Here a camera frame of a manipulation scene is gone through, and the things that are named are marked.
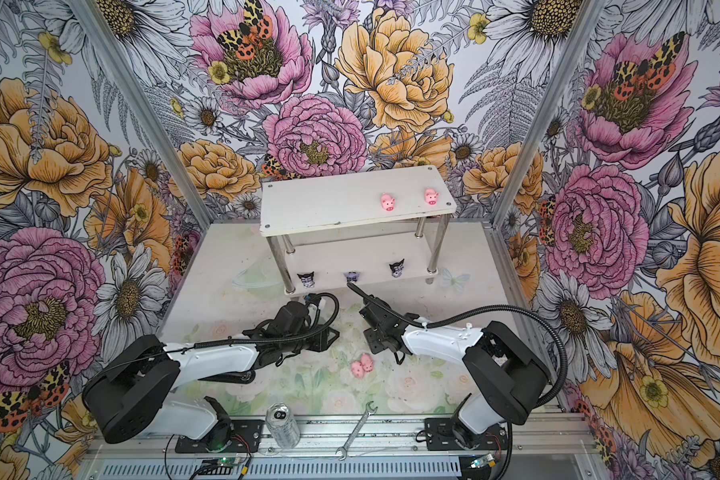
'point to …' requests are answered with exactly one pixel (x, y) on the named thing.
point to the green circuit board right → (487, 460)
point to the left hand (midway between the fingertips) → (331, 341)
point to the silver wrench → (369, 412)
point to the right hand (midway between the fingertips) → (381, 343)
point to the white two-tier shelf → (356, 228)
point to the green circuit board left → (227, 461)
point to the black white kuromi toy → (307, 280)
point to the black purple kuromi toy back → (396, 268)
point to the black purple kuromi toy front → (351, 276)
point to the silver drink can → (282, 425)
